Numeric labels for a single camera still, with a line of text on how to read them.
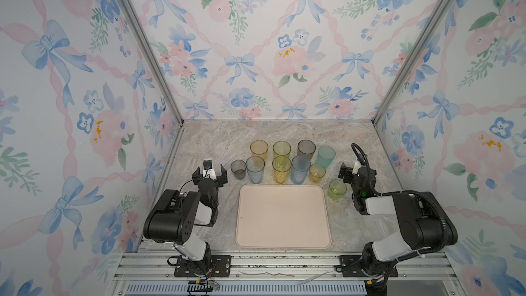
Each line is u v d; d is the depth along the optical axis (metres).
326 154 0.93
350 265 0.72
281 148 0.91
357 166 0.83
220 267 0.74
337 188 0.91
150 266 0.75
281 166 0.92
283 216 0.86
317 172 0.97
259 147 0.92
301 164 0.96
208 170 0.77
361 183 0.73
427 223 0.45
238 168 0.99
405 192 0.52
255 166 0.97
